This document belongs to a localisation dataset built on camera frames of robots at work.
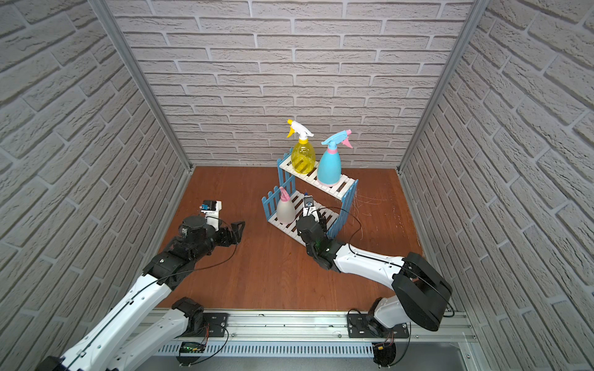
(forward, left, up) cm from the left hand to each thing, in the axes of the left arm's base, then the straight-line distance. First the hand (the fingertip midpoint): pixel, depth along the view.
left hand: (231, 216), depth 76 cm
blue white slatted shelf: (+25, -22, -18) cm, 38 cm away
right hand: (+4, -24, -4) cm, 25 cm away
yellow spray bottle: (+22, -25, +7) cm, 34 cm away
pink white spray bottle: (+9, -18, -11) cm, 23 cm away
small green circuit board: (-35, +11, -24) cm, 43 cm away
